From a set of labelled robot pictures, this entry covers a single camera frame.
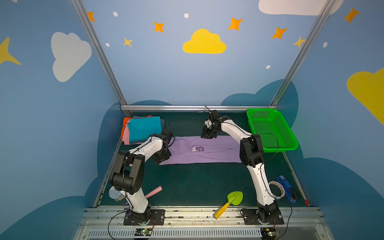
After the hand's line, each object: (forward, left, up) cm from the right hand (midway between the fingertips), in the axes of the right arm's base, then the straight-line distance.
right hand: (202, 135), depth 103 cm
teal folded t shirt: (0, +42, +4) cm, 43 cm away
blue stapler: (-35, -49, -1) cm, 60 cm away
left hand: (-19, +22, -1) cm, 29 cm away
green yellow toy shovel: (-39, -18, -2) cm, 43 cm away
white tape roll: (-31, -45, -4) cm, 55 cm away
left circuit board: (-57, +27, -4) cm, 63 cm away
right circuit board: (-54, -34, -5) cm, 63 cm away
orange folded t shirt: (+9, +58, +1) cm, 59 cm away
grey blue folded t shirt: (+12, +30, -1) cm, 33 cm away
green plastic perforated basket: (+6, -55, -5) cm, 55 cm away
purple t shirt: (-9, +3, -5) cm, 11 cm away
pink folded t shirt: (-3, +53, 0) cm, 53 cm away
